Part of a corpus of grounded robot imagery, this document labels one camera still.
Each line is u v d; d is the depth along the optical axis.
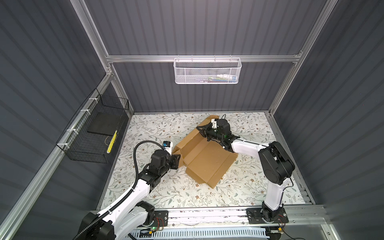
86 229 0.38
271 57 1.81
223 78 0.91
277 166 0.51
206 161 0.94
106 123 0.74
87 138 0.72
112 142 0.71
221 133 0.74
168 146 0.72
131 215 0.57
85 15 0.71
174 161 0.73
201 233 0.77
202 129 0.82
